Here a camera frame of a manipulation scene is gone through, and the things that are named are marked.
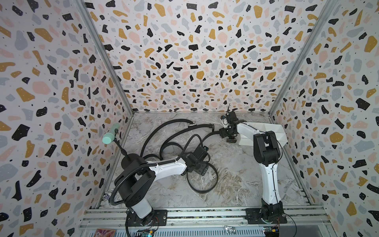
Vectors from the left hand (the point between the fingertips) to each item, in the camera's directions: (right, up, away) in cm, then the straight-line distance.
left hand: (205, 164), depth 89 cm
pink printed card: (-47, -26, -21) cm, 58 cm away
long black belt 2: (-10, +22, +21) cm, 32 cm away
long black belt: (-34, +24, +25) cm, 48 cm away
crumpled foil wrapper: (+11, -26, -19) cm, 34 cm away
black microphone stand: (-47, +3, +2) cm, 47 cm away
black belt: (+3, -12, -6) cm, 14 cm away
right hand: (+17, +19, +20) cm, 32 cm away
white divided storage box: (+20, +21, -16) cm, 33 cm away
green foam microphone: (-43, +18, -25) cm, 53 cm away
